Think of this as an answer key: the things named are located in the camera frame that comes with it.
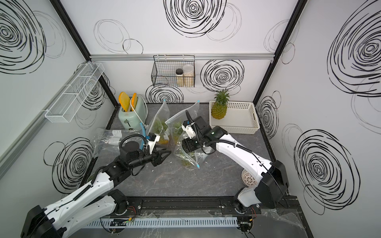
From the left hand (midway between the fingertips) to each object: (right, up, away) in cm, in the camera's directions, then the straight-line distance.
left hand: (168, 150), depth 73 cm
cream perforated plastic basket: (+50, +16, +39) cm, 65 cm away
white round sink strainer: (+43, -18, +9) cm, 48 cm away
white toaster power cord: (-26, +33, +40) cm, 58 cm away
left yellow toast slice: (-32, +27, +22) cm, 48 cm away
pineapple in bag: (-7, +11, +11) cm, 17 cm away
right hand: (+9, +2, +3) cm, 9 cm away
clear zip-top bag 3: (-4, +19, +7) cm, 20 cm away
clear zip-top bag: (-44, 0, +23) cm, 50 cm away
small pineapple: (+31, +23, +28) cm, 47 cm away
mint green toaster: (-25, +15, +19) cm, 35 cm away
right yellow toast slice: (-25, +27, +20) cm, 42 cm away
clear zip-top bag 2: (+16, -2, 0) cm, 16 cm away
